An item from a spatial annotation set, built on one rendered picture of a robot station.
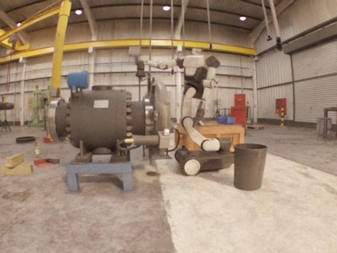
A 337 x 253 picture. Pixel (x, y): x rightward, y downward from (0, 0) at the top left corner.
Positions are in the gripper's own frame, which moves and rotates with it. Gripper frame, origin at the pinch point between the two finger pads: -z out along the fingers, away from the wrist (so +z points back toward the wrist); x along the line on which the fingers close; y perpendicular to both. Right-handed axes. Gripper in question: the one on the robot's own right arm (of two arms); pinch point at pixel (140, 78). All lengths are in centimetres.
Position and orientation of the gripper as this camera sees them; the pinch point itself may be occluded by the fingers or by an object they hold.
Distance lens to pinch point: 208.3
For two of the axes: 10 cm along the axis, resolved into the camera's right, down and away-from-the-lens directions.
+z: -0.2, -10.0, 0.1
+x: -7.8, 0.1, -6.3
